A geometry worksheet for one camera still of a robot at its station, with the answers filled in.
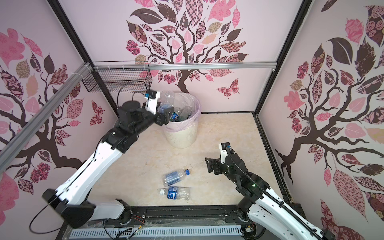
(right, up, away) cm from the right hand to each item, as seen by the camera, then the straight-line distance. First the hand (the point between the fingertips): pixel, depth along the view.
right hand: (213, 156), depth 73 cm
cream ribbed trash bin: (-17, +7, +17) cm, 25 cm away
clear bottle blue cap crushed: (-15, +23, +10) cm, 29 cm away
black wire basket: (-58, +48, +22) cm, 78 cm away
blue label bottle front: (-20, -20, +3) cm, 28 cm away
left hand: (-22, +24, -6) cm, 33 cm away
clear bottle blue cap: (-21, -14, +8) cm, 27 cm away
